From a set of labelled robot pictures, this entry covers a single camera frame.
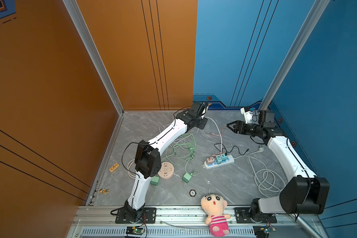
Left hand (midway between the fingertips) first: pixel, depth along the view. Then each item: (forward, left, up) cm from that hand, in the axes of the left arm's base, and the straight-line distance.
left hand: (202, 117), depth 89 cm
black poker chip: (-38, +6, -20) cm, 43 cm away
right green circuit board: (-54, -26, -21) cm, 64 cm away
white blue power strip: (-19, -17, -18) cm, 31 cm away
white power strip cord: (-32, -37, -18) cm, 52 cm away
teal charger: (-21, -9, -13) cm, 26 cm away
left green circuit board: (-55, +35, -21) cm, 68 cm away
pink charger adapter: (-22, -4, -13) cm, 26 cm away
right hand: (-9, -15, +3) cm, 18 cm away
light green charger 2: (-30, +9, -18) cm, 36 cm away
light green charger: (-32, +27, -17) cm, 46 cm away
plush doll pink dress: (-45, -3, -12) cm, 47 cm away
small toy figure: (-38, +55, -19) cm, 69 cm away
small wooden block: (-24, +54, -19) cm, 62 cm away
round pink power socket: (-26, +21, -18) cm, 39 cm away
